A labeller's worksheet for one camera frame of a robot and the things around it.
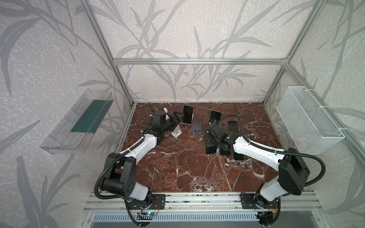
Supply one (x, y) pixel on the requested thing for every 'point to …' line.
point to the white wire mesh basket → (311, 130)
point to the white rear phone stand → (192, 117)
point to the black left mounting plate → (158, 202)
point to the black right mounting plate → (247, 202)
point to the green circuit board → (151, 213)
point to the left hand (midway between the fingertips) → (184, 113)
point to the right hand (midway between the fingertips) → (209, 133)
